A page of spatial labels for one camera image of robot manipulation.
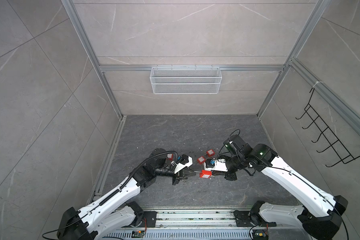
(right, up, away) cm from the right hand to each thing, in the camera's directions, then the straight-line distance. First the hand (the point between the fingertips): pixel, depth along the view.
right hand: (214, 169), depth 69 cm
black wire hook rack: (+50, +9, -10) cm, 52 cm away
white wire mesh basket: (-14, +52, +31) cm, 62 cm away
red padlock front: (-5, -1, -4) cm, 6 cm away
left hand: (-10, 0, -3) cm, 10 cm away
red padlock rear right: (+3, +3, +27) cm, 27 cm away
